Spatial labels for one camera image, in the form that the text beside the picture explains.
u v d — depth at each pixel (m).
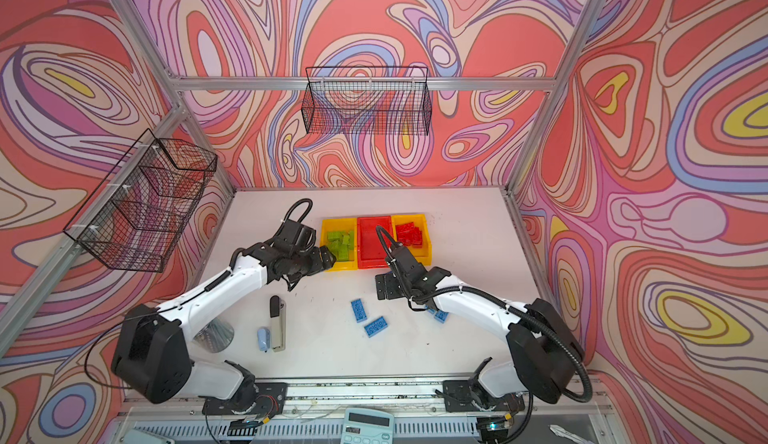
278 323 0.82
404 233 1.00
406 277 0.64
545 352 0.42
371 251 1.01
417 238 1.00
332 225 1.02
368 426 0.68
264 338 0.81
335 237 1.02
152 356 0.41
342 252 0.99
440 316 0.86
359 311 0.88
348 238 0.99
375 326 0.84
